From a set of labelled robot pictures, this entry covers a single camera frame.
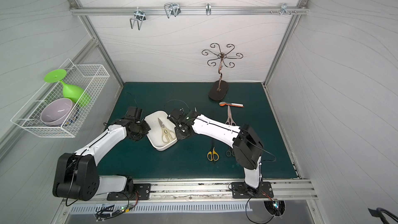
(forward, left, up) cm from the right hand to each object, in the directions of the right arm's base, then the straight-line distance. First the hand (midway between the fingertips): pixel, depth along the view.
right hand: (181, 133), depth 83 cm
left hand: (+2, +20, -3) cm, 20 cm away
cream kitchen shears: (+4, +11, -9) cm, 15 cm away
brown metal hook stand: (+41, -22, -9) cm, 48 cm away
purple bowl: (-5, +47, +26) cm, 54 cm away
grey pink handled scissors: (+16, -29, -11) cm, 35 cm away
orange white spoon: (+29, -24, -10) cm, 39 cm away
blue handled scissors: (+23, -5, -10) cm, 25 cm away
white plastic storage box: (+1, +18, -8) cm, 20 cm away
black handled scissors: (-6, -27, -11) cm, 29 cm away
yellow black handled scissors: (-8, -17, -9) cm, 21 cm away
